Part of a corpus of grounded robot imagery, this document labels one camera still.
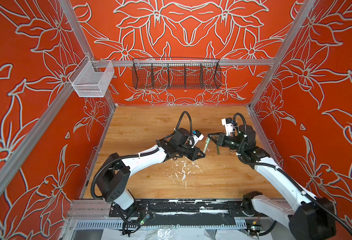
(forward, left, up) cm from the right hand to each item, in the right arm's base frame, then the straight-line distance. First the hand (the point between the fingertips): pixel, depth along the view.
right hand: (206, 136), depth 75 cm
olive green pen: (-3, 0, -3) cm, 4 cm away
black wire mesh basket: (+45, +14, +8) cm, 48 cm away
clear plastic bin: (+39, +69, +9) cm, 80 cm away
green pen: (+4, -12, -23) cm, 26 cm away
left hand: (-6, +1, -7) cm, 9 cm away
